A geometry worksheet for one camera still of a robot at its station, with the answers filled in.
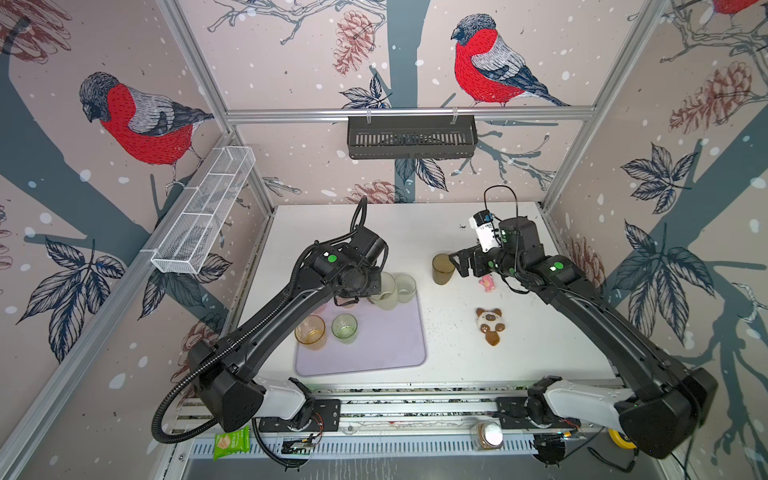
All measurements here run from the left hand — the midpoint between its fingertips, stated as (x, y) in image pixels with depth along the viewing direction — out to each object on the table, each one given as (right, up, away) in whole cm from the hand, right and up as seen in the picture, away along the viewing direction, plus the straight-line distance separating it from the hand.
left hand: (373, 287), depth 74 cm
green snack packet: (-33, -36, -4) cm, 49 cm away
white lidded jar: (+26, -29, -12) cm, 41 cm away
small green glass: (-9, -15, +14) cm, 22 cm away
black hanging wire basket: (+12, +48, +30) cm, 58 cm away
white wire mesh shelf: (-46, +11, -2) cm, 47 cm away
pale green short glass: (+9, -4, +22) cm, 24 cm away
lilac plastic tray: (+3, -18, +13) cm, 22 cm away
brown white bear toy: (+34, -13, +13) cm, 39 cm away
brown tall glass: (+21, +2, +18) cm, 27 cm away
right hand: (+23, +8, +2) cm, 24 cm away
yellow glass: (-19, -16, +13) cm, 28 cm away
